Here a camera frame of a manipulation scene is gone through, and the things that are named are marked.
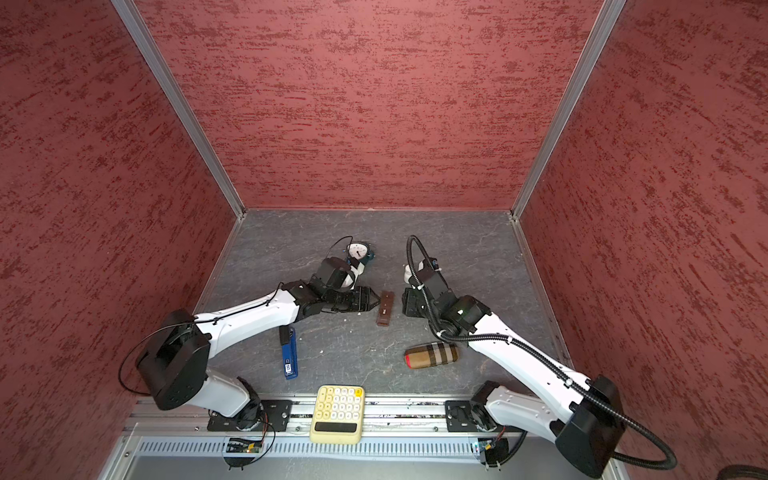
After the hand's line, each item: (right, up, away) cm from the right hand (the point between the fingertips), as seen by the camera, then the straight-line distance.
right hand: (409, 304), depth 78 cm
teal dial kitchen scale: (-16, +13, +25) cm, 32 cm away
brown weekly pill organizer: (-7, -4, +14) cm, 16 cm away
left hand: (-10, -2, +5) cm, 12 cm away
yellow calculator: (-18, -26, -6) cm, 32 cm away
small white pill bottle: (0, +6, +18) cm, 19 cm away
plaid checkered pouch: (+6, -15, +3) cm, 16 cm away
